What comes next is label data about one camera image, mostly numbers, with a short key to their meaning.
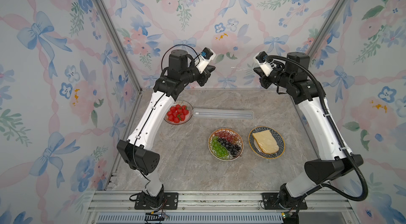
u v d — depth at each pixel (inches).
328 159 16.8
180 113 40.6
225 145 34.5
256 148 35.5
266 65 23.0
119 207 28.7
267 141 35.4
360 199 15.4
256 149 34.9
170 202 29.2
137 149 16.9
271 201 29.3
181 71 21.1
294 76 19.9
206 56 21.8
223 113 42.8
